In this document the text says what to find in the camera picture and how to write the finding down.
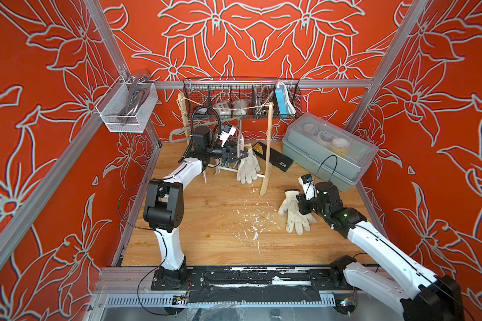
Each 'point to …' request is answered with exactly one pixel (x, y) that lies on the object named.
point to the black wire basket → (244, 97)
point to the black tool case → (277, 159)
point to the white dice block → (223, 108)
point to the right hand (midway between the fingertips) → (294, 195)
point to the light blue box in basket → (285, 106)
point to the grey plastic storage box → (327, 152)
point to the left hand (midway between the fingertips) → (245, 153)
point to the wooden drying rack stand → (264, 176)
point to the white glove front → (296, 221)
